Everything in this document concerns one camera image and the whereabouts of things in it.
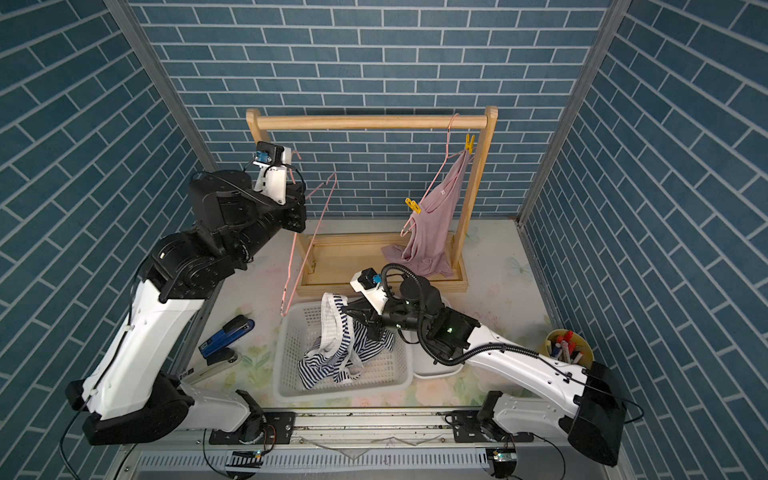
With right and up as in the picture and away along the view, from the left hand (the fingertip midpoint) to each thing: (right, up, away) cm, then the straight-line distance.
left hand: (314, 185), depth 56 cm
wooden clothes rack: (0, -18, +51) cm, 54 cm away
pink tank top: (+25, -9, +31) cm, 41 cm away
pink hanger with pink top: (+31, +15, +56) cm, 65 cm away
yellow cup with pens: (+58, -37, +17) cm, 71 cm away
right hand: (+5, -26, +8) cm, 27 cm away
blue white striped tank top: (+4, -33, +8) cm, 35 cm away
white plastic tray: (+22, -42, +18) cm, 51 cm away
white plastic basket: (-14, -35, +29) cm, 47 cm away
